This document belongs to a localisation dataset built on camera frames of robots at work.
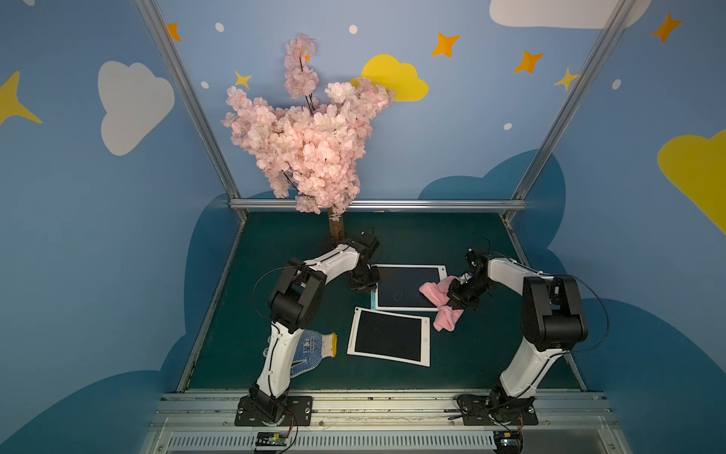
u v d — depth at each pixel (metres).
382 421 0.73
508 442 0.73
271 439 0.72
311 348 0.86
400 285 0.97
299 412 0.74
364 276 0.87
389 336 0.89
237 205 1.15
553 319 0.52
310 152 0.59
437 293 0.95
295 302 0.56
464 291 0.86
